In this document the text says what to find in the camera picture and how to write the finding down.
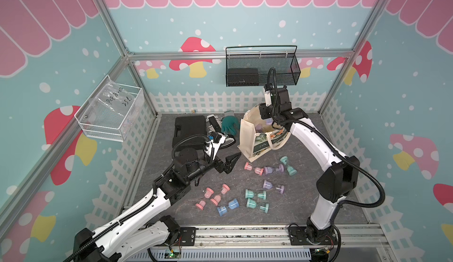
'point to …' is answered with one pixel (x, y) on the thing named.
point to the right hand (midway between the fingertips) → (264, 105)
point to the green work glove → (230, 123)
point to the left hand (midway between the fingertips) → (232, 150)
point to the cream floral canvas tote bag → (259, 135)
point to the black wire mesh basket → (248, 66)
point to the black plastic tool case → (187, 125)
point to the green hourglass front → (251, 203)
